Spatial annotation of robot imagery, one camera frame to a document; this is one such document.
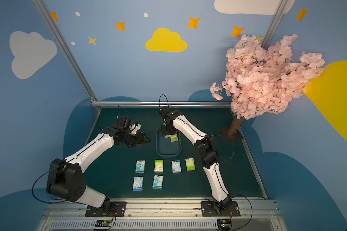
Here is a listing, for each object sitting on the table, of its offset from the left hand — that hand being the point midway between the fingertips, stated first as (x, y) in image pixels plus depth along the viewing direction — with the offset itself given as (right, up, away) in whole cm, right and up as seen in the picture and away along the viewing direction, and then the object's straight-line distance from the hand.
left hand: (146, 140), depth 85 cm
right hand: (+13, +5, +10) cm, 17 cm away
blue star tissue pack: (+18, -17, +3) cm, 25 cm away
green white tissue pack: (+7, -17, +2) cm, 18 cm away
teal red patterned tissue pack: (-5, -17, +3) cm, 18 cm away
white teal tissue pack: (+7, -24, -3) cm, 25 cm away
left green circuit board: (-19, -41, -13) cm, 47 cm away
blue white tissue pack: (-4, -24, -5) cm, 25 cm away
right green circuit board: (+43, -42, -12) cm, 61 cm away
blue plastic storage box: (+10, -6, +11) cm, 16 cm away
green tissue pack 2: (+17, -1, +16) cm, 23 cm away
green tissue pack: (+26, -15, +3) cm, 31 cm away
